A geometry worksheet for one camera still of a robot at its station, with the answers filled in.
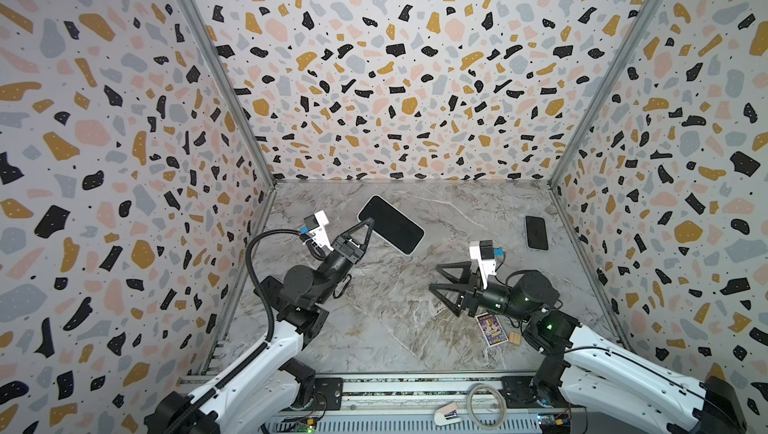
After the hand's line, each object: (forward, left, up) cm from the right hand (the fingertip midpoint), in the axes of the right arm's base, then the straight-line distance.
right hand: (433, 279), depth 61 cm
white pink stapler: (-21, -4, -28) cm, 35 cm away
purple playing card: (0, -19, -30) cm, 35 cm away
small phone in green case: (+34, -41, -32) cm, 62 cm away
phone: (+11, +9, +3) cm, 15 cm away
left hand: (+10, +13, +7) cm, 17 cm away
